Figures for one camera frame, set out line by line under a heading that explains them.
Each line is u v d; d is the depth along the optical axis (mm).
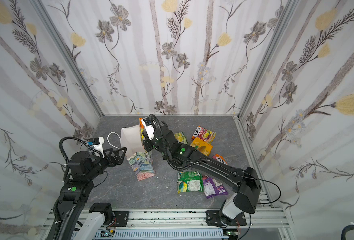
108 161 616
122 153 675
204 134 1045
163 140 478
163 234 702
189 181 838
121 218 736
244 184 408
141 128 688
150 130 575
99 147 615
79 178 519
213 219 733
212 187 819
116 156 626
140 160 748
